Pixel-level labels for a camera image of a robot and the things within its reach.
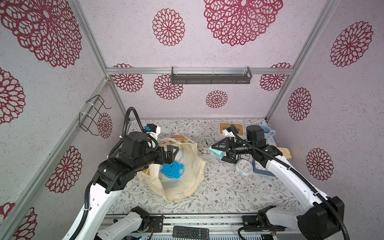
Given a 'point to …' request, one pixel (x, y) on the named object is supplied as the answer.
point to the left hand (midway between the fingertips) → (168, 151)
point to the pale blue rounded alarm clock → (179, 155)
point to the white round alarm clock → (244, 167)
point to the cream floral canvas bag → (174, 189)
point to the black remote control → (191, 233)
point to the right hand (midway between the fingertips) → (213, 150)
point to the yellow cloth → (285, 152)
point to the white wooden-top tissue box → (237, 125)
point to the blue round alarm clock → (172, 170)
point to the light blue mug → (267, 132)
